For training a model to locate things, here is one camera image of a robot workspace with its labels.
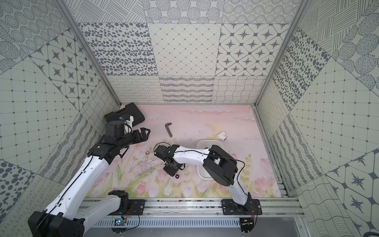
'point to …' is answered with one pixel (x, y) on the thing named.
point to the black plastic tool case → (132, 109)
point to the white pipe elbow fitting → (221, 136)
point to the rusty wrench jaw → (169, 132)
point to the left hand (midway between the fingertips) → (141, 129)
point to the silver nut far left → (147, 152)
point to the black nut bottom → (177, 176)
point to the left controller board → (119, 221)
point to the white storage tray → (203, 173)
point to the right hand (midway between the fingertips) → (175, 170)
